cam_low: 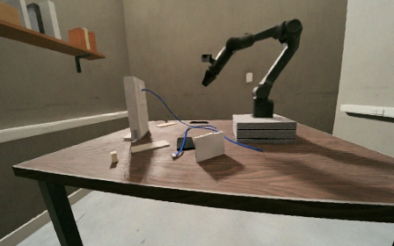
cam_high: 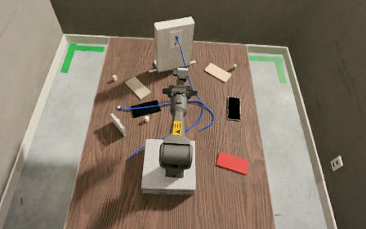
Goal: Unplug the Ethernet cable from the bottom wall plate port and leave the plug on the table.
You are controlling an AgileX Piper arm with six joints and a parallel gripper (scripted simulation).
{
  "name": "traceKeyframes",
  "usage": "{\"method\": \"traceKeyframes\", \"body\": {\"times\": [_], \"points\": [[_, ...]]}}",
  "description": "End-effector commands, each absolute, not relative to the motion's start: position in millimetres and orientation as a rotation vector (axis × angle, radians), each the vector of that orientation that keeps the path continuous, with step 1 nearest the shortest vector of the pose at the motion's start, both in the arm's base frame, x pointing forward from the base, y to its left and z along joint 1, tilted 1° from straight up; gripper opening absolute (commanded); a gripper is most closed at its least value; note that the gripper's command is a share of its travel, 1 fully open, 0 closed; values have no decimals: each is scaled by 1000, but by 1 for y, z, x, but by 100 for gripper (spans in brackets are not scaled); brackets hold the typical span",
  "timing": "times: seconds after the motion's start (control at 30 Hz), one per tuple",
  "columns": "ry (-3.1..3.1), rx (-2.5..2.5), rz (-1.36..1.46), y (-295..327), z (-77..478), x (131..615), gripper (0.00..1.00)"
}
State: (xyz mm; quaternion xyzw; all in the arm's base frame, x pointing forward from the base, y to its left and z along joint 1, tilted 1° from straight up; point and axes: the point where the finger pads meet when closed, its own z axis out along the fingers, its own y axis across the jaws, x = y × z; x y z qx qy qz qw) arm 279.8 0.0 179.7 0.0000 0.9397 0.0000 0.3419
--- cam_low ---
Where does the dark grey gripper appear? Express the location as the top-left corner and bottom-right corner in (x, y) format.
(201, 59), (224, 87)

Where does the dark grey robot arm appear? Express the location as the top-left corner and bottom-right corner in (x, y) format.
(216, 18), (303, 119)

